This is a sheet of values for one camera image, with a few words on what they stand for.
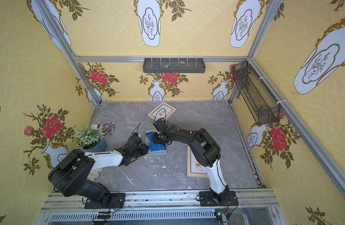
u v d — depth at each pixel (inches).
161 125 30.6
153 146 34.8
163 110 45.1
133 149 28.3
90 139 31.2
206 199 29.4
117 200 28.8
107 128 40.7
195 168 33.5
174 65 36.3
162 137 28.3
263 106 34.4
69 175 17.2
